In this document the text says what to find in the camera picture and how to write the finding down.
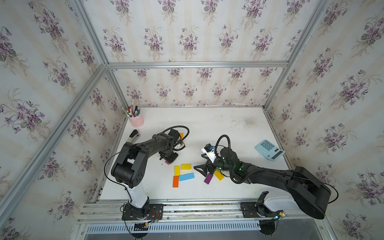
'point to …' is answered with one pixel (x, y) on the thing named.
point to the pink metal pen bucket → (137, 121)
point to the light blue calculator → (269, 150)
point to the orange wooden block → (175, 182)
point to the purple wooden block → (208, 178)
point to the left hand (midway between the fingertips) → (170, 160)
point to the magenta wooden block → (167, 163)
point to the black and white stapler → (133, 136)
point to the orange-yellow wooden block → (182, 135)
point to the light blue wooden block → (186, 176)
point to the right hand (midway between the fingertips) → (201, 161)
